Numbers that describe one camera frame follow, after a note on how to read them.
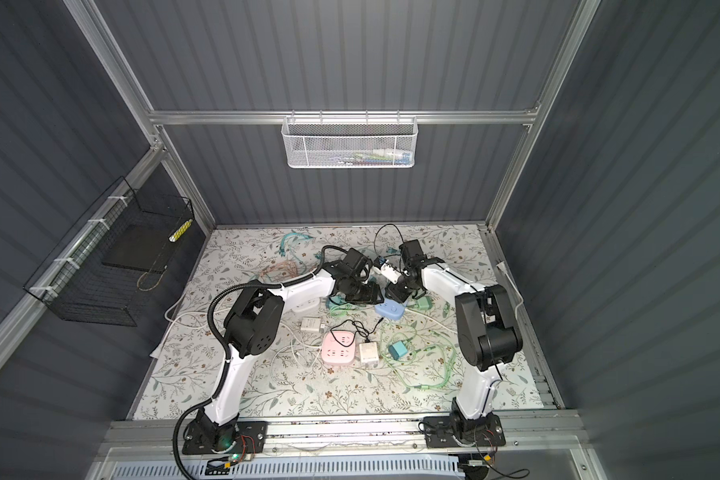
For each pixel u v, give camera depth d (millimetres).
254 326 586
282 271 1069
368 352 851
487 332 496
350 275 801
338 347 864
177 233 803
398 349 867
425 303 962
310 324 911
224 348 570
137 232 813
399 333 917
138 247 744
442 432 738
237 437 721
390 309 937
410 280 721
